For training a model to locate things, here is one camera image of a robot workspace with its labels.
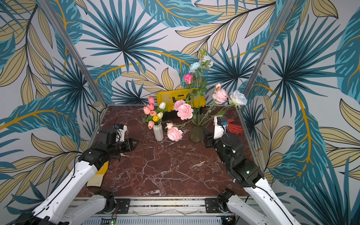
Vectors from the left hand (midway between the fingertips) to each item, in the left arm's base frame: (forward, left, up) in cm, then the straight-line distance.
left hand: (135, 144), depth 77 cm
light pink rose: (+30, +3, -17) cm, 35 cm away
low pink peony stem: (-3, -22, +17) cm, 27 cm away
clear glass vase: (+14, -35, -10) cm, 39 cm away
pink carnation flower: (+16, -23, +16) cm, 32 cm away
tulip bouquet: (+9, -10, +12) cm, 18 cm away
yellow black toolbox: (+23, -30, +15) cm, 41 cm away
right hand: (0, -38, +17) cm, 42 cm away
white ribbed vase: (+12, -11, -6) cm, 17 cm away
